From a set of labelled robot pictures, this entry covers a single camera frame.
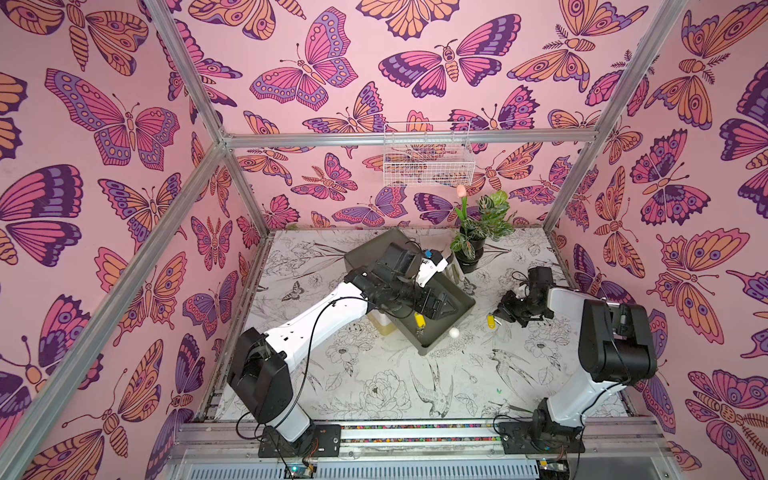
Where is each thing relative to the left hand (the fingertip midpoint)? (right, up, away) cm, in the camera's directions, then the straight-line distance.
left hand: (448, 304), depth 73 cm
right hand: (+18, -6, +23) cm, 30 cm away
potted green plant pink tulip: (+13, +23, +17) cm, 32 cm away
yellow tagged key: (+18, -10, +22) cm, 30 cm away
